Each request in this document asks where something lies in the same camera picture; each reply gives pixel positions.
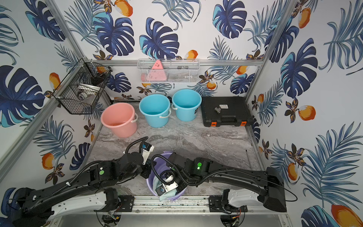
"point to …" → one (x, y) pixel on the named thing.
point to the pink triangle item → (157, 73)
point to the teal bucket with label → (186, 102)
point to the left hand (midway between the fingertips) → (159, 164)
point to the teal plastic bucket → (156, 109)
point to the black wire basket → (81, 90)
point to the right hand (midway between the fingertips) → (164, 179)
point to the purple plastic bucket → (177, 195)
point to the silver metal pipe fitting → (218, 109)
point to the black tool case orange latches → (226, 111)
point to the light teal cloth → (157, 183)
